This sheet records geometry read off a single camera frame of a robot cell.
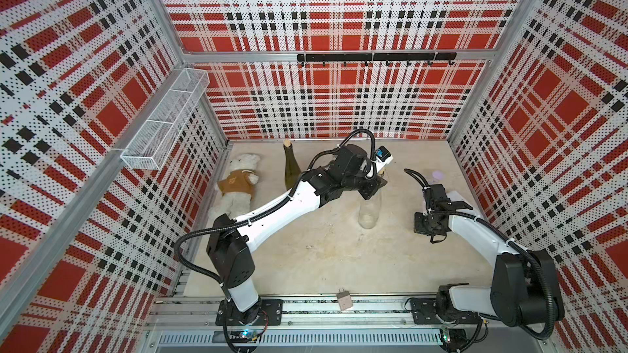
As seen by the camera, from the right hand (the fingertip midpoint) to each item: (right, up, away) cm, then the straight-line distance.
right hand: (425, 228), depth 87 cm
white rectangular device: (+14, +10, +5) cm, 18 cm away
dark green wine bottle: (-48, +22, -4) cm, 53 cm away
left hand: (-18, +19, -13) cm, 29 cm away
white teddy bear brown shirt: (-72, +13, +10) cm, 74 cm away
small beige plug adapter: (-30, -19, -12) cm, 38 cm away
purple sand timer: (+10, +19, +11) cm, 24 cm away
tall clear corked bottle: (-20, +6, +3) cm, 21 cm away
